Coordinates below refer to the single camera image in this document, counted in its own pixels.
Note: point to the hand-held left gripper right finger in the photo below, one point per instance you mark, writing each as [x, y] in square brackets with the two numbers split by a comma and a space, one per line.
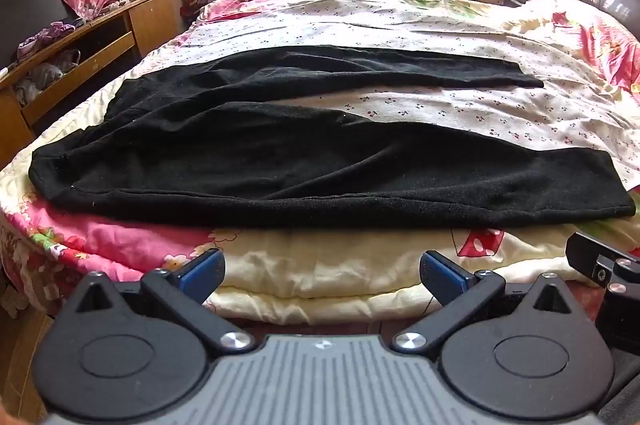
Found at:
[441, 277]

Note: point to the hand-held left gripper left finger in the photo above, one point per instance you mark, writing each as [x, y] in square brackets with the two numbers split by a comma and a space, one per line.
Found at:
[205, 276]

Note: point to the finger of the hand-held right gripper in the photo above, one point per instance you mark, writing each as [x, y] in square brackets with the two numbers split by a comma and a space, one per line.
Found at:
[587, 257]

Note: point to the black pants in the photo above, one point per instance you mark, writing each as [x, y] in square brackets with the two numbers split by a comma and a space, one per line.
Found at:
[300, 165]

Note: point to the cream pink floral quilt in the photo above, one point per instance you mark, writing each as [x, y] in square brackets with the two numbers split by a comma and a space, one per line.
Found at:
[125, 250]

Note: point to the grey clothes pile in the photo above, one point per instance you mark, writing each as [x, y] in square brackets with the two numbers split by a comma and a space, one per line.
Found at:
[47, 75]

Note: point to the cherry print bed sheet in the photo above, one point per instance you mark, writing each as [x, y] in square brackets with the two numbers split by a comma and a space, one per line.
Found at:
[400, 25]

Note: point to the wooden cabinet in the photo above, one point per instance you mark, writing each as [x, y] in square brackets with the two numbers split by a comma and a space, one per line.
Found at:
[150, 20]

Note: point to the purple cloth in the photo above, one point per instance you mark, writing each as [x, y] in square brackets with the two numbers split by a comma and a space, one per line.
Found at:
[45, 36]

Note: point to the black television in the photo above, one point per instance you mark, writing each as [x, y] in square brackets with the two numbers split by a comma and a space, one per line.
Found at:
[30, 10]

